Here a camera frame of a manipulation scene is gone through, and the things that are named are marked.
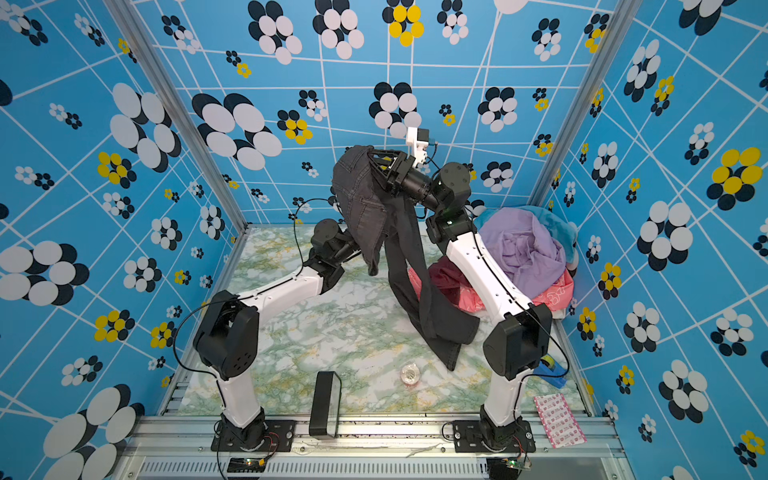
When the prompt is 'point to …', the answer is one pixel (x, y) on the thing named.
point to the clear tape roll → (410, 373)
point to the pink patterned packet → (559, 421)
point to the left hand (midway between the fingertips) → (395, 206)
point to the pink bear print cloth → (473, 301)
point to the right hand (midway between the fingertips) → (365, 161)
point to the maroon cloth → (448, 279)
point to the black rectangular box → (326, 402)
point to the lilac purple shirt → (529, 255)
